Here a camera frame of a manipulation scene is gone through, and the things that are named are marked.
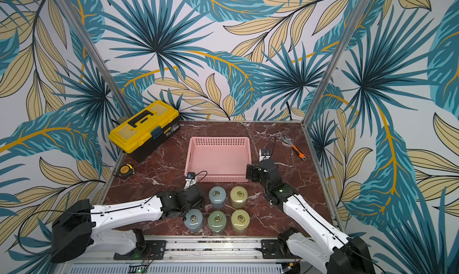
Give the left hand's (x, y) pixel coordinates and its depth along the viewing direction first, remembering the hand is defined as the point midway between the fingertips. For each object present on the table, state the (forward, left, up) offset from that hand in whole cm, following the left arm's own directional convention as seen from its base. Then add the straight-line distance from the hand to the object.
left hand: (196, 197), depth 82 cm
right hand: (+12, -28, +10) cm, 32 cm away
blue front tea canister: (-11, -1, +4) cm, 12 cm away
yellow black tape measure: (+15, +39, -2) cm, 42 cm away
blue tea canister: (0, -10, +3) cm, 10 cm away
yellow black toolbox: (+29, +30, +11) cm, 43 cm away
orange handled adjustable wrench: (+38, -51, -4) cm, 63 cm away
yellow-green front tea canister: (-10, -20, +4) cm, 23 cm away
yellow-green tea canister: (0, -19, +3) cm, 20 cm away
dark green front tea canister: (-11, -10, +4) cm, 15 cm away
